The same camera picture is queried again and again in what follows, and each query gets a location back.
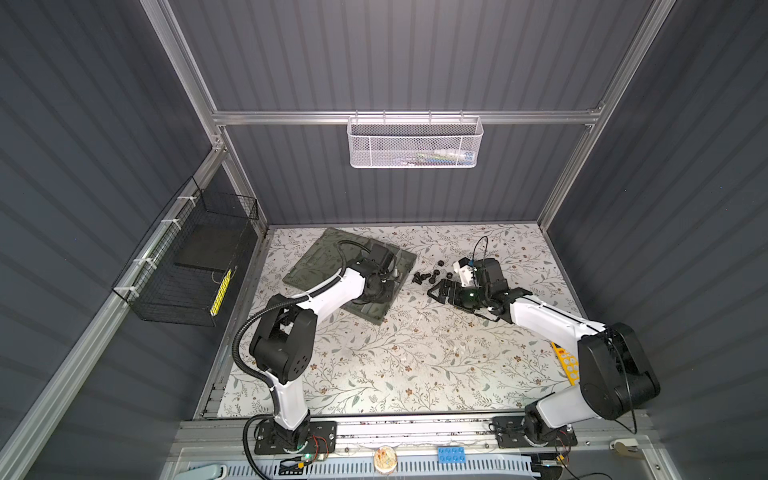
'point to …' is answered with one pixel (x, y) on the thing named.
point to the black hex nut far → (441, 263)
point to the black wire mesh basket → (178, 273)
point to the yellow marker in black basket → (220, 294)
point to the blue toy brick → (452, 455)
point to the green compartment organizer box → (319, 265)
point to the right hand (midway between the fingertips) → (441, 297)
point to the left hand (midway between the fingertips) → (385, 295)
